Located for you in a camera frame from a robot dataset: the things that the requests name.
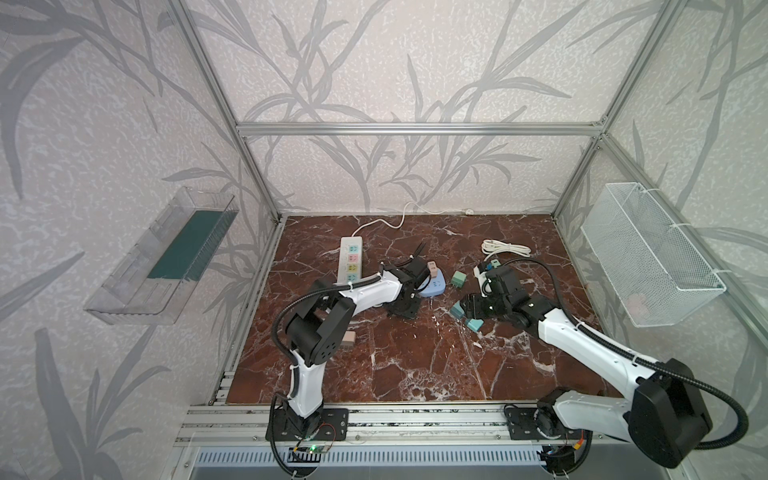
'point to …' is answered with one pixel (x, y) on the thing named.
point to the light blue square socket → (435, 287)
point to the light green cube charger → (458, 279)
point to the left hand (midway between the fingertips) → (410, 304)
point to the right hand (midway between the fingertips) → (469, 292)
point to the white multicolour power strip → (350, 260)
